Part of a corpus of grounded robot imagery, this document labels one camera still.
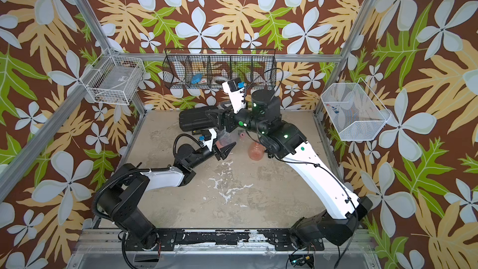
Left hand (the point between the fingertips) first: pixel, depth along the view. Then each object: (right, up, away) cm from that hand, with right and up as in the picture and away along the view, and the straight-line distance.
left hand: (230, 134), depth 77 cm
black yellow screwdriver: (-22, +1, +31) cm, 38 cm away
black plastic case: (-22, +8, +32) cm, 40 cm away
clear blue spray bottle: (-3, -2, +1) cm, 3 cm away
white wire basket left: (-56, +26, +10) cm, 62 cm away
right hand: (-5, +9, -18) cm, 21 cm away
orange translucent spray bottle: (+13, -10, +23) cm, 29 cm away
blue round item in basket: (-19, +29, +20) cm, 40 cm away
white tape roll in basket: (-7, +29, +22) cm, 37 cm away
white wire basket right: (+57, +10, +7) cm, 58 cm away
